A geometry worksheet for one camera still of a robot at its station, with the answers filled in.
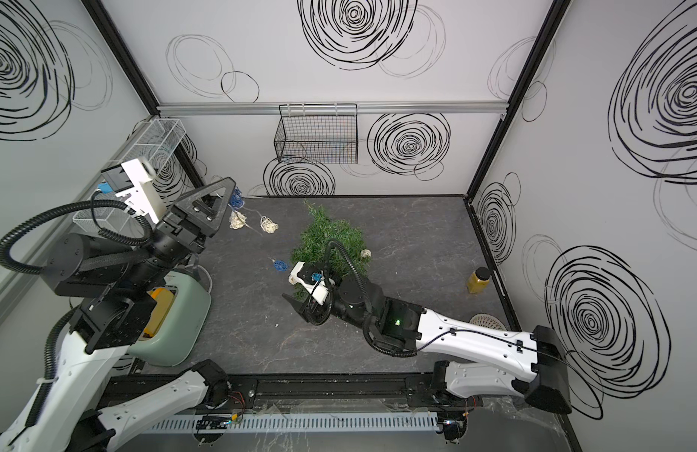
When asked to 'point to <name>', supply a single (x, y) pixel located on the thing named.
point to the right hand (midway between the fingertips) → (296, 280)
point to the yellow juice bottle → (478, 280)
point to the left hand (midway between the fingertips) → (233, 185)
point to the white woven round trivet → (487, 320)
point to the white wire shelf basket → (156, 142)
